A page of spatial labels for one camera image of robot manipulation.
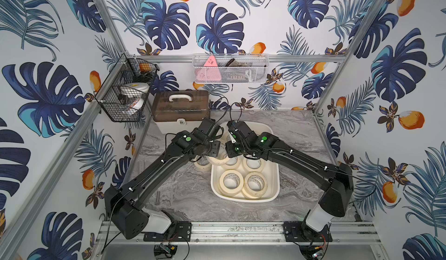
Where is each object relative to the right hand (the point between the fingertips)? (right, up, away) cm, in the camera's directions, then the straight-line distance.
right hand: (227, 146), depth 79 cm
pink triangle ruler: (-9, +37, +10) cm, 39 cm away
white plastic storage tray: (+23, -14, +11) cm, 29 cm away
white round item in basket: (-42, +25, +1) cm, 49 cm away
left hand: (-7, +1, -3) cm, 8 cm away
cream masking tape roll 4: (+13, -13, +12) cm, 22 cm away
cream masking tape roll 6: (+11, -22, +1) cm, 24 cm away
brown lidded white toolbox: (-25, +17, +13) cm, 33 cm away
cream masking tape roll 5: (+2, -21, +1) cm, 21 cm away
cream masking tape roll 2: (-4, -6, -6) cm, 9 cm away
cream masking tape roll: (-13, -11, +16) cm, 23 cm away
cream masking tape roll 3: (+4, -10, +15) cm, 19 cm away
